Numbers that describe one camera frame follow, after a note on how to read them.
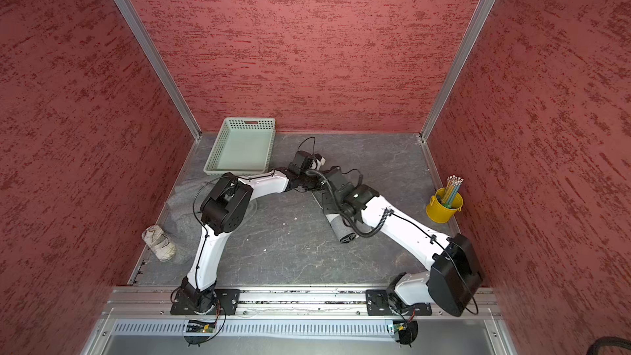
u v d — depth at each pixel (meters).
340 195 0.61
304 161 0.83
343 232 0.84
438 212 0.87
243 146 1.18
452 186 0.84
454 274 0.40
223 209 0.57
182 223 0.85
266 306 0.74
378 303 0.74
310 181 0.88
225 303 0.73
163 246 0.82
